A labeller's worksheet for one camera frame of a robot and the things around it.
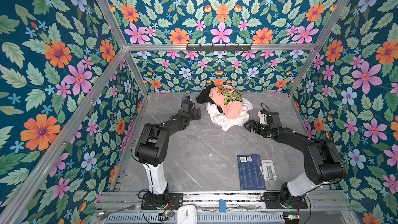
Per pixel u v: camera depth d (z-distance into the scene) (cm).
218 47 91
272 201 73
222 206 72
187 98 88
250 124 86
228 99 107
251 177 80
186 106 77
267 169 82
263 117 82
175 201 73
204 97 113
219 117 101
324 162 46
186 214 68
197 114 91
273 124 73
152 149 51
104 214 69
